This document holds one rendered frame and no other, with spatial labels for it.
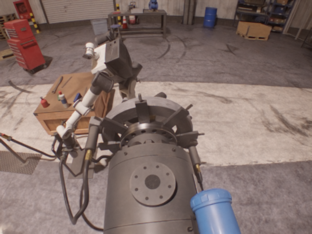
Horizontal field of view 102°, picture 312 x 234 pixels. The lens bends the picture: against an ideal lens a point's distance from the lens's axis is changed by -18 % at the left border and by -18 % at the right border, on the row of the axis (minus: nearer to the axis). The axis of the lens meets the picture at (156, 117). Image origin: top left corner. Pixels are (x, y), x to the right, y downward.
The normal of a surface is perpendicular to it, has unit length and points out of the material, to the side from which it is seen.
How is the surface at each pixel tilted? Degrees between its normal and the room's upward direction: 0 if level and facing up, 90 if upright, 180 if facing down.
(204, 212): 41
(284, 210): 0
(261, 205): 0
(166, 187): 0
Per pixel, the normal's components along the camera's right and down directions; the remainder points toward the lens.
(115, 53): -0.37, -0.26
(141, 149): -0.15, -0.70
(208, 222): -0.65, -0.50
